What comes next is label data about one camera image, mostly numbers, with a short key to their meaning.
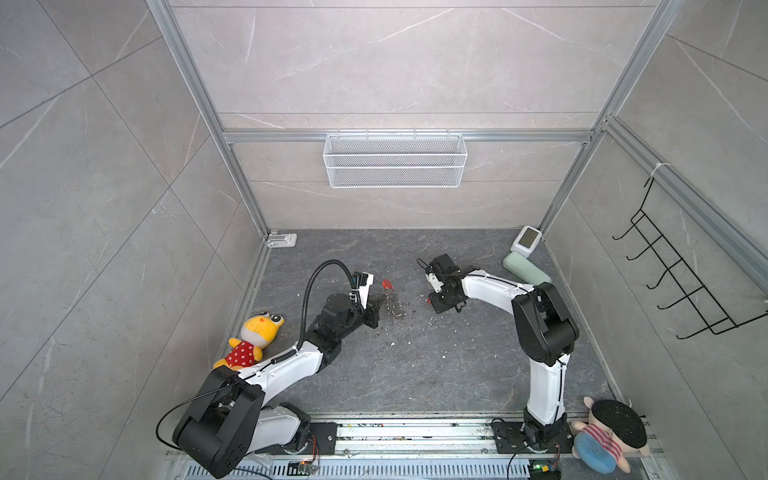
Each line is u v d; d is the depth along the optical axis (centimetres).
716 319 58
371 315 73
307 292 61
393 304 99
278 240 115
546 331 52
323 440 73
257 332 84
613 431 68
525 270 107
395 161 101
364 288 73
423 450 73
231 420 41
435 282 84
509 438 73
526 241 111
